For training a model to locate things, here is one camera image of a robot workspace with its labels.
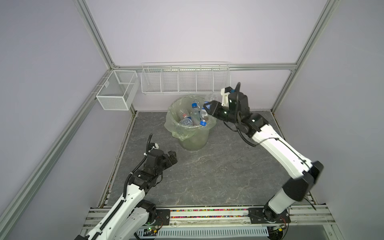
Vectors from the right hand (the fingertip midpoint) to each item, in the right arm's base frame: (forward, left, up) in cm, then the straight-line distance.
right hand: (206, 108), depth 70 cm
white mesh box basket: (+28, +58, -12) cm, 66 cm away
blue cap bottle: (+10, +6, -14) cm, 18 cm away
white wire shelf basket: (+37, +13, -7) cm, 40 cm away
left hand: (-14, +20, -24) cm, 34 cm away
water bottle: (-2, +1, -4) cm, 5 cm away
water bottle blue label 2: (+14, +13, -18) cm, 26 cm away
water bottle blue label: (+1, +10, -11) cm, 15 cm away
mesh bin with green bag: (-5, +7, -17) cm, 19 cm away
